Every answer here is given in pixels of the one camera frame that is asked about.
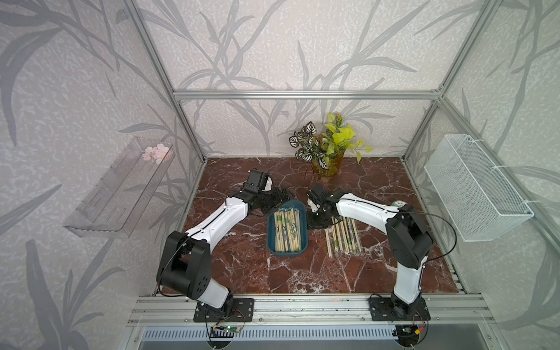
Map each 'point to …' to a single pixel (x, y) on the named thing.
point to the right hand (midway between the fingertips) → (308, 225)
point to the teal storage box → (288, 203)
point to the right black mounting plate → (387, 309)
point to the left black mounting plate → (243, 311)
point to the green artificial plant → (328, 148)
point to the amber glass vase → (332, 162)
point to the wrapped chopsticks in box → (287, 230)
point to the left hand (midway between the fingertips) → (289, 200)
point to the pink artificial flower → (160, 154)
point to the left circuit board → (224, 332)
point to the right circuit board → (407, 335)
